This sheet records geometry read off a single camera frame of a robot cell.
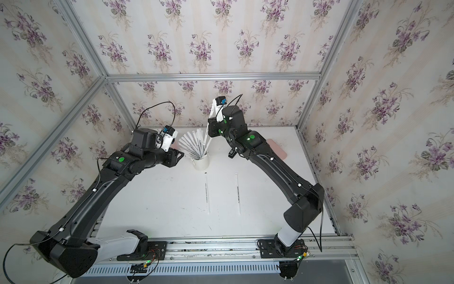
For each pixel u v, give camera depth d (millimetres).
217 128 627
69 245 371
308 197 426
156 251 721
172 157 621
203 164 941
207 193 904
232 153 1039
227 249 748
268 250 731
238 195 895
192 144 930
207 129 639
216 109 626
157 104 608
